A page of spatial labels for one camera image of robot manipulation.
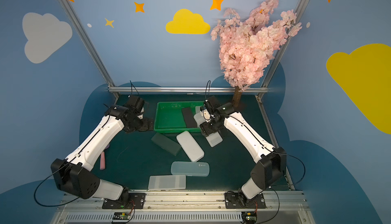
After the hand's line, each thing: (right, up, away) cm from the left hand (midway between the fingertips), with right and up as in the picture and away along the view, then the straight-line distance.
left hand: (144, 125), depth 80 cm
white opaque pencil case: (+24, -14, +13) cm, 31 cm away
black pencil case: (+23, +1, +26) cm, 35 cm away
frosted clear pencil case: (+37, -7, -3) cm, 38 cm away
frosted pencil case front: (+13, -30, -2) cm, 32 cm away
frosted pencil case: (+29, +4, +1) cm, 30 cm away
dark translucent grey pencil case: (+10, -13, +14) cm, 21 cm away
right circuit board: (+55, -44, -8) cm, 70 cm away
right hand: (+35, -1, 0) cm, 35 cm away
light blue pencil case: (+25, -25, +4) cm, 35 cm away
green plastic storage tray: (+14, +3, +28) cm, 32 cm away
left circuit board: (-8, -43, -9) cm, 44 cm away
